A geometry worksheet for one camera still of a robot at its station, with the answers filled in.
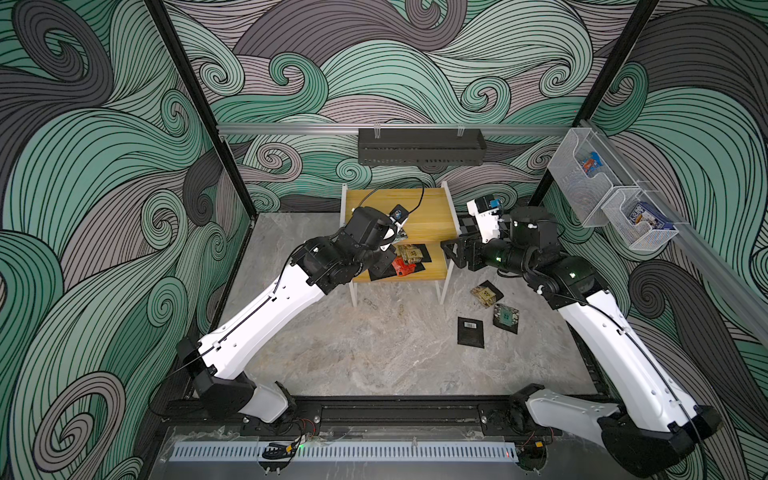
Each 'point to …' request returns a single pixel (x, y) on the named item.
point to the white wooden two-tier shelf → (431, 220)
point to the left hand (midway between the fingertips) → (384, 238)
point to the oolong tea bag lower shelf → (413, 253)
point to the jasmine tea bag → (506, 318)
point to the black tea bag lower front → (388, 272)
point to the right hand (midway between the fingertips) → (456, 240)
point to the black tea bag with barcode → (470, 332)
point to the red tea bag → (401, 268)
